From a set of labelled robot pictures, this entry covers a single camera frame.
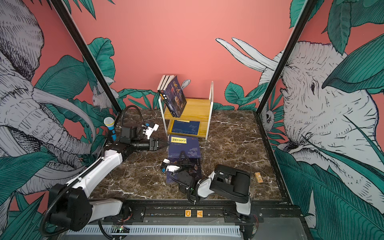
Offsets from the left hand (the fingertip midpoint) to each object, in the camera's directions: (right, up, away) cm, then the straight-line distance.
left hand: (167, 143), depth 74 cm
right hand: (+8, -4, +5) cm, 10 cm away
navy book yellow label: (+9, +8, +28) cm, 31 cm away
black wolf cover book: (-1, +23, +4) cm, 24 cm away
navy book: (+11, -2, +11) cm, 15 cm away
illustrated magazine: (+3, +26, +11) cm, 29 cm away
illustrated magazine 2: (-1, -23, +11) cm, 25 cm away
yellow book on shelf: (-3, +6, +28) cm, 29 cm away
